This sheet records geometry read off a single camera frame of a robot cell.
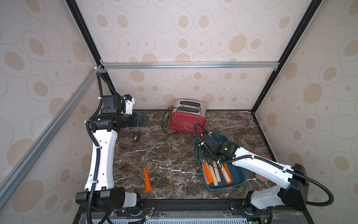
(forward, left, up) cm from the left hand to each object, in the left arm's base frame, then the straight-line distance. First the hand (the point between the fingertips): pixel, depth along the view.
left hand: (143, 116), depth 70 cm
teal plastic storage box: (-18, -54, -32) cm, 65 cm away
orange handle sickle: (-20, -36, -29) cm, 51 cm away
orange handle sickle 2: (-17, -49, -33) cm, 61 cm away
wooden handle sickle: (-18, -34, -31) cm, 50 cm away
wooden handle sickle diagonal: (-20, -39, -31) cm, 54 cm away
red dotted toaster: (+18, -22, -17) cm, 34 cm away
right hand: (-9, -33, -19) cm, 39 cm away
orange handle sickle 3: (-23, 0, -34) cm, 41 cm away
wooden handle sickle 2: (-16, -41, -32) cm, 54 cm away
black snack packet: (+9, +14, -32) cm, 36 cm away
